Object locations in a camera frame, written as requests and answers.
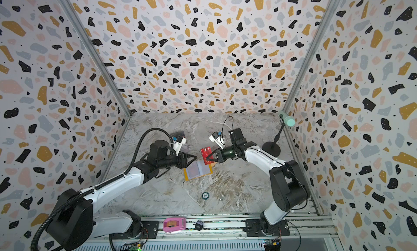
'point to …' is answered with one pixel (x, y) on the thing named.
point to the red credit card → (205, 152)
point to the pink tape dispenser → (172, 224)
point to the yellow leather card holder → (197, 169)
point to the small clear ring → (222, 197)
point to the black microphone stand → (271, 148)
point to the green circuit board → (137, 248)
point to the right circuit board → (272, 245)
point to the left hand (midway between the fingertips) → (195, 154)
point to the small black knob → (199, 225)
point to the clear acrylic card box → (177, 136)
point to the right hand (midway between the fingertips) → (207, 157)
